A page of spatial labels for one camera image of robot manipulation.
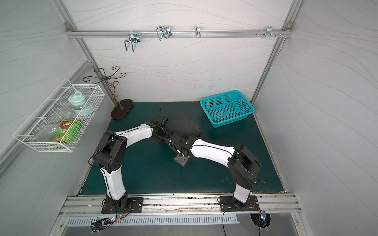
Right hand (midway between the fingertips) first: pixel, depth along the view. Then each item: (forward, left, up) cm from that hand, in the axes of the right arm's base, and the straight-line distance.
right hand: (187, 150), depth 86 cm
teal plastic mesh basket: (+42, -29, -8) cm, 52 cm away
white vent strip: (-34, +14, -7) cm, 37 cm away
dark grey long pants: (+19, +5, -4) cm, 20 cm away
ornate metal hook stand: (+28, +45, +26) cm, 59 cm away
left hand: (+11, +13, -4) cm, 17 cm away
